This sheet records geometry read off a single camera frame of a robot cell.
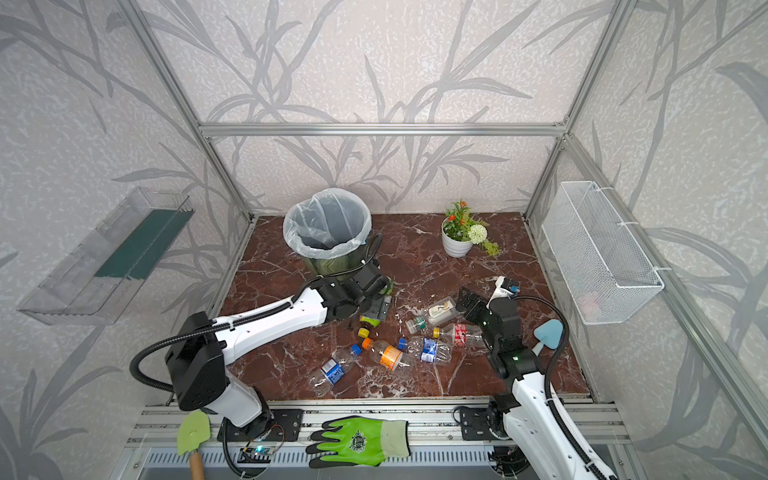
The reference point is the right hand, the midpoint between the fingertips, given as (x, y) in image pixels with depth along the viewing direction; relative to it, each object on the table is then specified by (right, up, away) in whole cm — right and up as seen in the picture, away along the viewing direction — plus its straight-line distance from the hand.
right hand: (473, 285), depth 82 cm
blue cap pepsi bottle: (-36, -21, -3) cm, 42 cm away
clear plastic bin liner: (-44, +18, +15) cm, 50 cm away
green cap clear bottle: (-17, -12, +4) cm, 21 cm away
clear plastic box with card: (-8, -9, +6) cm, 14 cm away
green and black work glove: (-30, -36, -12) cm, 48 cm away
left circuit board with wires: (-54, -38, -11) cm, 67 cm away
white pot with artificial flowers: (0, +16, +17) cm, 23 cm away
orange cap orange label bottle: (-23, -19, -2) cm, 30 cm away
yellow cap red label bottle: (-3, -15, +1) cm, 15 cm away
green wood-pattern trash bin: (-37, +6, +1) cm, 37 cm away
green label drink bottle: (-29, -12, +4) cm, 32 cm away
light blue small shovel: (+24, -16, +7) cm, 30 cm away
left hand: (-26, -3, +1) cm, 27 cm away
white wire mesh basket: (+23, +5, -20) cm, 31 cm away
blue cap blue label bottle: (-13, -18, 0) cm, 22 cm away
